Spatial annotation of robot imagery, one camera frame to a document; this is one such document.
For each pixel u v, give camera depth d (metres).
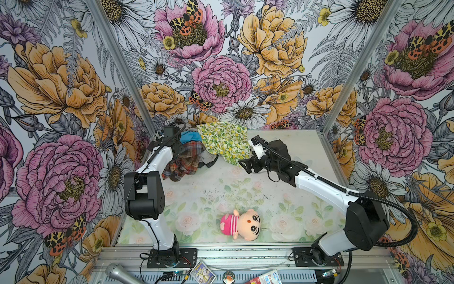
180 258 0.73
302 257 0.74
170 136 0.74
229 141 1.08
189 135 1.02
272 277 0.67
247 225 0.76
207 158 1.01
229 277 0.70
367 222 0.43
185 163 0.99
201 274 0.69
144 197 0.49
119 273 0.68
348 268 0.70
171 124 0.86
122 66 0.89
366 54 0.85
